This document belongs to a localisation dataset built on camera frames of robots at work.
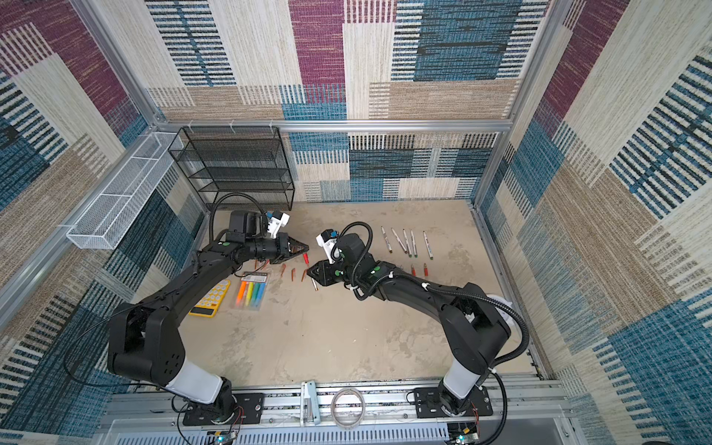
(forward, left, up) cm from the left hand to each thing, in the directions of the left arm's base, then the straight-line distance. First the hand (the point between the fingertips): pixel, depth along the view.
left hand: (309, 248), depth 82 cm
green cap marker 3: (+14, -40, -19) cm, 47 cm away
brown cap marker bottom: (+18, -30, -19) cm, 40 cm away
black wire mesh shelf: (+41, +32, -1) cm, 52 cm away
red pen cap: (-3, +1, -1) cm, 3 cm away
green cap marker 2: (+12, -36, -19) cm, 42 cm away
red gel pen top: (-9, -2, -4) cm, 10 cm away
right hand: (-6, -2, -5) cm, 8 cm away
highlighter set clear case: (-3, +22, -18) cm, 28 cm away
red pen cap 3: (+4, +9, -19) cm, 22 cm away
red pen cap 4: (+3, +5, -20) cm, 21 cm away
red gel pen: (+4, -38, -19) cm, 43 cm away
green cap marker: (+11, -34, -20) cm, 41 cm away
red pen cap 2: (+7, +18, -17) cm, 26 cm away
